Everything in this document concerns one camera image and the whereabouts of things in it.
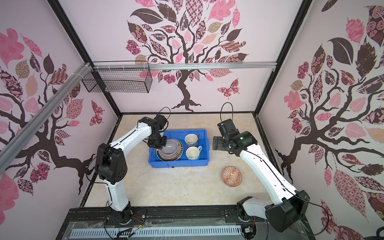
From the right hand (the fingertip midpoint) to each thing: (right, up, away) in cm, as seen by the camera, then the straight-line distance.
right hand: (224, 142), depth 77 cm
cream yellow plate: (-26, -8, +16) cm, 31 cm away
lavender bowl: (-31, -5, +13) cm, 34 cm away
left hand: (-36, -5, +12) cm, 38 cm away
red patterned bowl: (+6, -21, +9) cm, 24 cm away
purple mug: (-18, -1, +23) cm, 29 cm away
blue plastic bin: (-41, -15, +16) cm, 46 cm away
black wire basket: (-80, +47, +45) cm, 103 cm away
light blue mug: (-17, -8, +14) cm, 23 cm away
